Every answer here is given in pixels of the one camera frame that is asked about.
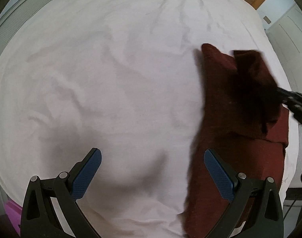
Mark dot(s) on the white louvered wardrobe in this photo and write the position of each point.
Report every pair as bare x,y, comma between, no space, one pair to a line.
12,20

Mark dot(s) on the white bed sheet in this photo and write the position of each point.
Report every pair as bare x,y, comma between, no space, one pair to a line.
122,76

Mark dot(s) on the pink box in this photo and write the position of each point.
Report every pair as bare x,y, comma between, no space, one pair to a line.
13,211

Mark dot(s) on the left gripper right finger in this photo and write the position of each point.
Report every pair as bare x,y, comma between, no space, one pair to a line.
265,218

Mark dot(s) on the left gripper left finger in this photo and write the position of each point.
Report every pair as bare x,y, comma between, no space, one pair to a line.
39,218

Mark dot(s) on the dark red knit sweater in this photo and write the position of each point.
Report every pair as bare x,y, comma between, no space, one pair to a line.
245,124

